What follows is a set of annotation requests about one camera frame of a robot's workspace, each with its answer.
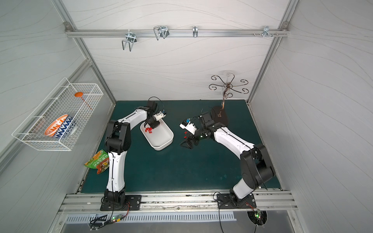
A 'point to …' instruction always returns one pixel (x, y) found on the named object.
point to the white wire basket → (77, 100)
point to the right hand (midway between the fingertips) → (185, 137)
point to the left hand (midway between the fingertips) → (155, 123)
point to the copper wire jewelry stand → (220, 114)
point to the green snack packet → (100, 161)
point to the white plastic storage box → (161, 137)
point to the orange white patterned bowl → (51, 129)
